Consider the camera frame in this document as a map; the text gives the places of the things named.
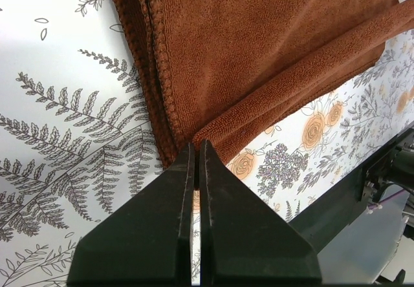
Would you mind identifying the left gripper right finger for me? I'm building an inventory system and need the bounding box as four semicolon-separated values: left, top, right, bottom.
199;140;322;284

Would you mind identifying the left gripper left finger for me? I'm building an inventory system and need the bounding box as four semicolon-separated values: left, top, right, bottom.
67;144;195;286

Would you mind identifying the brown towel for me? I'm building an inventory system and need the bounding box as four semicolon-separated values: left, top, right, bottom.
113;0;413;167

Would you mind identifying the floral table mat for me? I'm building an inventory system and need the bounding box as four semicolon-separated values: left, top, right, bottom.
1;0;413;286

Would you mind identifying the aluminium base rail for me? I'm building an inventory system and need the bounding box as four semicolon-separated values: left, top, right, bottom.
287;127;414;287

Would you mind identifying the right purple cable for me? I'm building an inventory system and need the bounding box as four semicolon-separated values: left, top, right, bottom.
367;191;405;212

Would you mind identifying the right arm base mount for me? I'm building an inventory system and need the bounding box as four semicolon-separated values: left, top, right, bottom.
356;129;413;205

